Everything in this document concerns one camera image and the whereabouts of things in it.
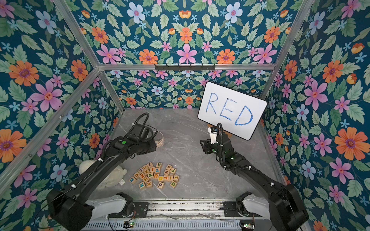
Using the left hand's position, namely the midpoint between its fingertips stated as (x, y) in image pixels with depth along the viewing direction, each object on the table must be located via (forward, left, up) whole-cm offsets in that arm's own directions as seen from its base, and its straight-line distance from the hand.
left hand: (157, 146), depth 79 cm
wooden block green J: (-10, -7, -15) cm, 19 cm away
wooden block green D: (-17, -7, -15) cm, 24 cm away
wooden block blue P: (-8, +3, -15) cm, 17 cm away
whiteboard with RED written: (+18, -51, +2) cm, 54 cm away
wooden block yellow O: (-13, 0, -15) cm, 20 cm away
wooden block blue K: (-16, +10, -15) cm, 24 cm away
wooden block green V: (-4, +2, -15) cm, 16 cm away
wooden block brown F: (-7, -4, -15) cm, 17 cm away
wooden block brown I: (-13, -5, -15) cm, 21 cm away
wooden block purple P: (-17, 0, -15) cm, 23 cm away
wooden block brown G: (-10, -3, -15) cm, 18 cm away
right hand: (+3, -28, 0) cm, 28 cm away
